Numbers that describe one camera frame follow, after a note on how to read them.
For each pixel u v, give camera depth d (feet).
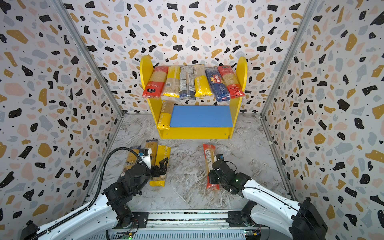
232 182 1.96
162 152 3.14
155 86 2.45
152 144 3.30
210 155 2.82
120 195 1.80
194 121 3.13
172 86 2.45
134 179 1.80
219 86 2.39
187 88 2.40
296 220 1.36
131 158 3.03
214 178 2.38
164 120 3.18
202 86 2.41
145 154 2.10
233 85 2.44
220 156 2.45
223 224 2.40
